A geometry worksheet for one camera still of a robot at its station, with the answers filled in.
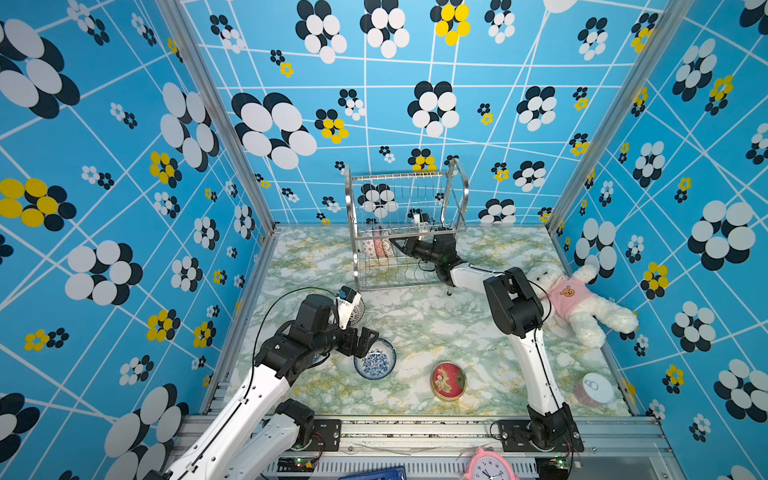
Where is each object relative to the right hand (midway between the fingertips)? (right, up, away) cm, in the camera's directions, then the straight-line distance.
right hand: (394, 238), depth 97 cm
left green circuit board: (-24, -56, -25) cm, 66 cm away
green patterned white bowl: (-9, -3, -1) cm, 9 cm away
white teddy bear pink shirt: (+54, -20, -9) cm, 58 cm away
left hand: (-7, -23, -22) cm, 33 cm away
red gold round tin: (+14, -39, -18) cm, 45 cm away
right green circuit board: (+38, -56, -27) cm, 72 cm away
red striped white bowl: (-2, -3, 0) cm, 4 cm away
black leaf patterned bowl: (-5, -4, +1) cm, 6 cm away
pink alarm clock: (+21, -54, -29) cm, 64 cm away
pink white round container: (+51, -40, -22) cm, 68 cm away
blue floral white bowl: (-5, -36, -12) cm, 39 cm away
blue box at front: (0, -53, -32) cm, 62 cm away
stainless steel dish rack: (+3, +14, +18) cm, 23 cm away
